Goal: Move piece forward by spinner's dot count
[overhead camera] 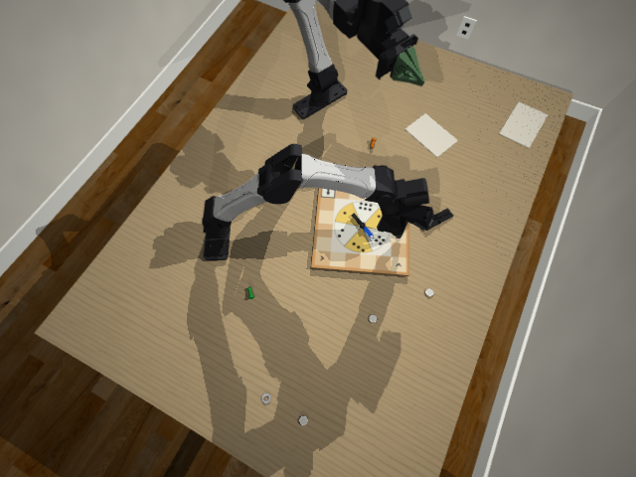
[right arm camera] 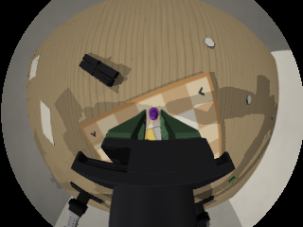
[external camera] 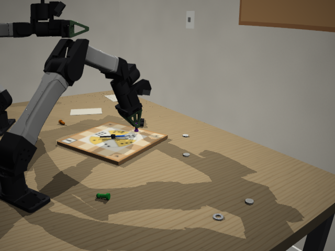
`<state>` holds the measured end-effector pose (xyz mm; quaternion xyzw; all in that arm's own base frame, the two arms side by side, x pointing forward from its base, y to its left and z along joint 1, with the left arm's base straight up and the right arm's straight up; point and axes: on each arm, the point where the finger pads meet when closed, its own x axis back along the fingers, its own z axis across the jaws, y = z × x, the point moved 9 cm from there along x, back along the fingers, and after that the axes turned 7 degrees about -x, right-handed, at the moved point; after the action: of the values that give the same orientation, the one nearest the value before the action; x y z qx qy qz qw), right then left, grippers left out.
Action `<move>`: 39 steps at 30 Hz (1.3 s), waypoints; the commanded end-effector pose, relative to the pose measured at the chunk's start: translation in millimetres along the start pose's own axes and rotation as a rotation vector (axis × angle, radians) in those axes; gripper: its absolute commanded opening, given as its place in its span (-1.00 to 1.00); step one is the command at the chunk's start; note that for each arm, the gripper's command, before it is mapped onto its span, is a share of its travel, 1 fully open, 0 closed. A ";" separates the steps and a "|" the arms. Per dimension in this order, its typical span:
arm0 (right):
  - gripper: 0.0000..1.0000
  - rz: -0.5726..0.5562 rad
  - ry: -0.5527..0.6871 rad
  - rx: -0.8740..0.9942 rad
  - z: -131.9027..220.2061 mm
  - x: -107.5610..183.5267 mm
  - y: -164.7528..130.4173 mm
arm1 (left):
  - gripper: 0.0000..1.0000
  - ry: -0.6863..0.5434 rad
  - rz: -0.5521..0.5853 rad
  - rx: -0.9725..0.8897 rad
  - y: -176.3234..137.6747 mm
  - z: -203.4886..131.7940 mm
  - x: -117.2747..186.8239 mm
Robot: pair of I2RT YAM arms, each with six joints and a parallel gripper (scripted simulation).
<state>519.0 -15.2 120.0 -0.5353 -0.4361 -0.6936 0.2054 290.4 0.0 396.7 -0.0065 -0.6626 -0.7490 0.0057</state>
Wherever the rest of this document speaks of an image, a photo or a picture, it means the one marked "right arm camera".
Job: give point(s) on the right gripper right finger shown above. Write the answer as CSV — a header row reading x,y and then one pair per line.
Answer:
x,y
174,129

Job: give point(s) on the white flat disc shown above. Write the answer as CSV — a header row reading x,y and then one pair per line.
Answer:
x,y
248,99
209,42

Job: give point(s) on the purple pawn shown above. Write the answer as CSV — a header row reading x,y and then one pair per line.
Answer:
x,y
153,113

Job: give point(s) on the white rectangular sheet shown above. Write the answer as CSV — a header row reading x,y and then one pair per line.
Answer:
x,y
47,128

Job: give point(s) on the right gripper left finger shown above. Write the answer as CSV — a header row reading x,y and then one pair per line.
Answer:
x,y
129,129

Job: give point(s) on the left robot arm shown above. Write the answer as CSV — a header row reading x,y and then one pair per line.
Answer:
x,y
78,206

